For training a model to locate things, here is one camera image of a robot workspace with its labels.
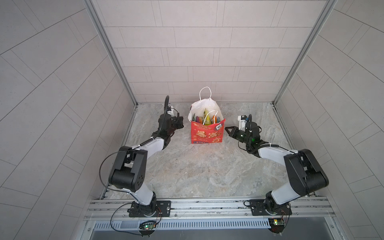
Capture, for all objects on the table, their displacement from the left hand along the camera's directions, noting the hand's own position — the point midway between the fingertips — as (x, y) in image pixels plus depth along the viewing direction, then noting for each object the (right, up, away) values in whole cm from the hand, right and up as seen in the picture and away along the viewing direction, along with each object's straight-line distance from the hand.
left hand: (186, 114), depth 89 cm
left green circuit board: (-14, -49, -25) cm, 57 cm away
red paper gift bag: (+12, -11, -7) cm, 17 cm away
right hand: (+23, -8, -1) cm, 25 cm away
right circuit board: (+44, -51, -21) cm, 71 cm away
